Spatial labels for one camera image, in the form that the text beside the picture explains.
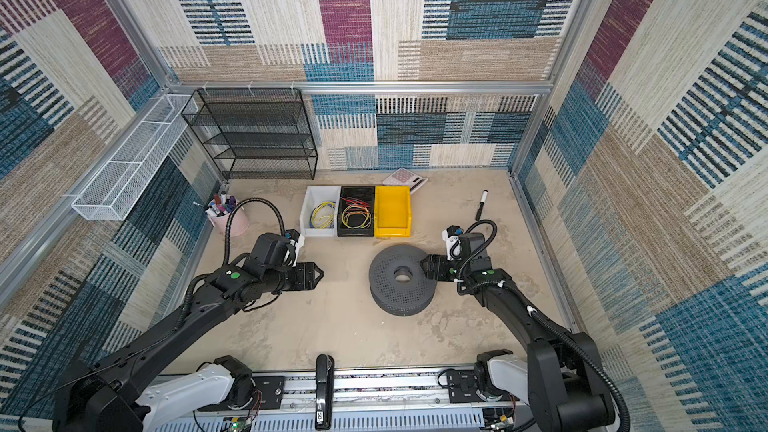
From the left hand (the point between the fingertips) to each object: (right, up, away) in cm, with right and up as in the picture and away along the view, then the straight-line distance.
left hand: (315, 270), depth 80 cm
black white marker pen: (+54, +18, +30) cm, 64 cm away
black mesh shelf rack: (-29, +43, +30) cm, 60 cm away
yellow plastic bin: (+21, +15, +26) cm, 36 cm away
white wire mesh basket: (-45, +22, -7) cm, 51 cm away
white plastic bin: (-7, +20, +28) cm, 36 cm away
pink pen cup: (-34, +15, +16) cm, 41 cm away
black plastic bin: (+11, +21, +31) cm, 39 cm away
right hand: (+32, -1, +7) cm, 33 cm away
